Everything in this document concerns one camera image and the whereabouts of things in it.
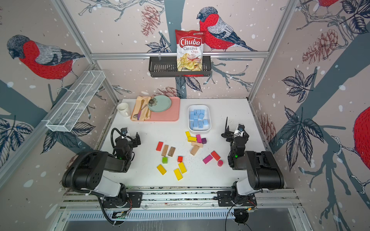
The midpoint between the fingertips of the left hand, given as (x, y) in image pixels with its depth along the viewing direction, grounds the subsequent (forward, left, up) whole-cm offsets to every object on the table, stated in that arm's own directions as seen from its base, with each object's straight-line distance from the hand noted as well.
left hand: (132, 130), depth 92 cm
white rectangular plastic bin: (+20, -51, -4) cm, 55 cm away
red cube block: (-16, -32, -6) cm, 36 cm away
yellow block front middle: (-25, -31, -8) cm, 40 cm away
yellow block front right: (-21, -33, -9) cm, 40 cm away
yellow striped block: (-2, -39, -8) cm, 40 cm away
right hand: (+1, -67, +2) cm, 67 cm away
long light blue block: (+15, -42, -7) cm, 45 cm away
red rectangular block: (-7, -18, -8) cm, 21 cm away
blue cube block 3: (+22, -48, -7) cm, 53 cm away
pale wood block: (-6, -45, -9) cm, 47 cm away
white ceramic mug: (+18, +11, 0) cm, 21 cm away
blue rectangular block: (+12, -42, -7) cm, 44 cm away
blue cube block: (+17, -39, -6) cm, 43 cm away
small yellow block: (+3, -36, -9) cm, 38 cm away
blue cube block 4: (+12, -50, -7) cm, 51 cm away
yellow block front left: (-22, -21, -9) cm, 32 cm away
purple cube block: (-3, -47, -8) cm, 48 cm away
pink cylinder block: (-18, -56, -7) cm, 60 cm away
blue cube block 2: (+21, -43, -7) cm, 49 cm away
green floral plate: (+32, -12, -9) cm, 35 cm away
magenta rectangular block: (-16, -49, -9) cm, 52 cm away
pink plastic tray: (+20, -24, -8) cm, 33 cm away
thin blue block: (+18, -47, -9) cm, 51 cm away
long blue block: (+10, -46, -8) cm, 47 cm away
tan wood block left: (-10, -21, -8) cm, 25 cm away
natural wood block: (-10, -41, -7) cm, 42 cm away
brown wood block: (-11, -26, -7) cm, 29 cm away
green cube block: (-16, -22, -9) cm, 29 cm away
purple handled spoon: (+23, +3, -8) cm, 25 cm away
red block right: (-14, -54, -8) cm, 57 cm away
